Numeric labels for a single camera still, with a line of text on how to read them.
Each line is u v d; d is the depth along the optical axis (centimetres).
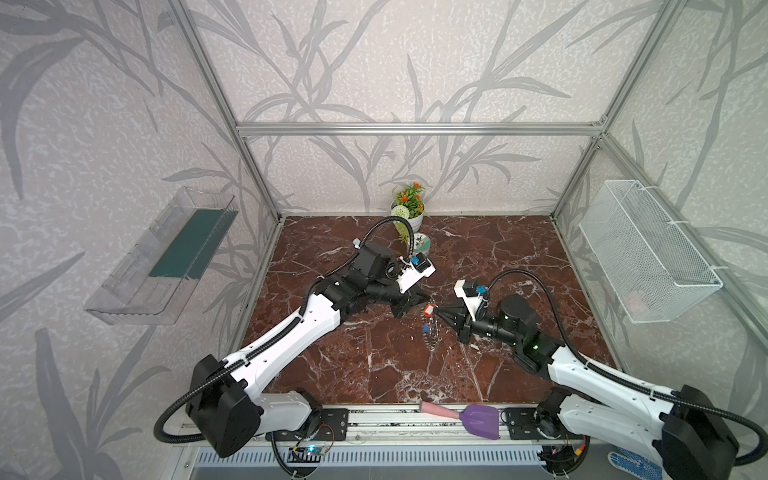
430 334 72
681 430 40
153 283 65
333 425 74
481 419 74
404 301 63
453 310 69
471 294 63
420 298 70
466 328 64
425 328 74
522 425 73
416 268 62
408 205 105
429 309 72
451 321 70
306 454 72
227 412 38
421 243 102
